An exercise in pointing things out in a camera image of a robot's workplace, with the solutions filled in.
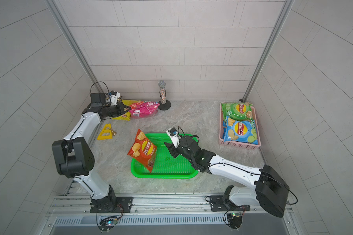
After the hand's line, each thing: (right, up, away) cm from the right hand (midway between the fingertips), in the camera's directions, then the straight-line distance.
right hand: (168, 141), depth 76 cm
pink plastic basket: (+43, -5, +13) cm, 45 cm away
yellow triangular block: (-43, +1, +20) cm, 48 cm away
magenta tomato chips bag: (-14, +17, +13) cm, 26 cm away
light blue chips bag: (+43, +4, +9) cm, 44 cm away
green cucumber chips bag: (+44, +16, +20) cm, 51 cm away
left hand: (-24, +19, +12) cm, 33 cm away
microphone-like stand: (-6, +20, +30) cm, 37 cm away
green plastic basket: (-3, -16, +9) cm, 19 cm away
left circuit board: (-26, -35, -11) cm, 45 cm away
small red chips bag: (-13, -5, 0) cm, 14 cm away
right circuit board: (+32, -35, -8) cm, 49 cm away
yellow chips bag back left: (-31, +12, +23) cm, 41 cm away
